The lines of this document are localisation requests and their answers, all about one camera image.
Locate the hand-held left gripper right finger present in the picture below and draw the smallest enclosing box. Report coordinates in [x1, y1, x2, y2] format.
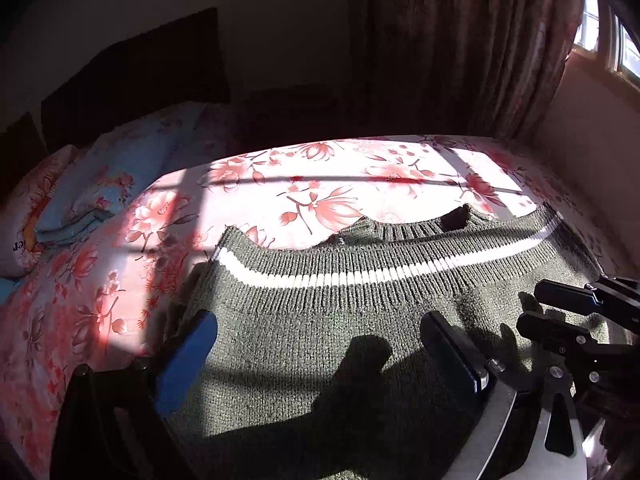
[419, 310, 590, 480]

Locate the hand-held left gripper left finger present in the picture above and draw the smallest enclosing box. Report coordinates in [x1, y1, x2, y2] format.
[50, 309, 219, 480]

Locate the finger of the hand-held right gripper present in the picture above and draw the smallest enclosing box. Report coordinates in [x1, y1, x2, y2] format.
[533, 275, 640, 322]
[516, 310, 610, 362]

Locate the green knit sweater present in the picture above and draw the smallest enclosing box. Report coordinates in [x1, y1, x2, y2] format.
[165, 202, 613, 480]

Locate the light blue cloth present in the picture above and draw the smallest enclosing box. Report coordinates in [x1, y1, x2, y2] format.
[0, 276, 23, 307]

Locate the folded blue floral blanket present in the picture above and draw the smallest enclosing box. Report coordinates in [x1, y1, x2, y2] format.
[34, 101, 211, 247]

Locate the white orange floral pillow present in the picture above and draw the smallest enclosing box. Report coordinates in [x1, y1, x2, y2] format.
[0, 144, 81, 281]

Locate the pink floral bed sheet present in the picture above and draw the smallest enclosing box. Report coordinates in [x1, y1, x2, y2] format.
[0, 134, 618, 476]

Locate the pink floral pillow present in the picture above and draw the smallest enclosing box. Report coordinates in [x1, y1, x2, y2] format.
[187, 104, 246, 161]

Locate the barred window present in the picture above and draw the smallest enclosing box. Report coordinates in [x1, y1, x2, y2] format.
[571, 0, 640, 87]

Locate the small dark wooden headboard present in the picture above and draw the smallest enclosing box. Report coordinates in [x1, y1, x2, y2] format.
[0, 111, 49, 196]

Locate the brown curtain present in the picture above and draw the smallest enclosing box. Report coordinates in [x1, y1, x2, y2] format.
[349, 0, 587, 142]

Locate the large dark wooden headboard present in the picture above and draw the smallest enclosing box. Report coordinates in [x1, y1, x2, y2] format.
[40, 7, 232, 153]

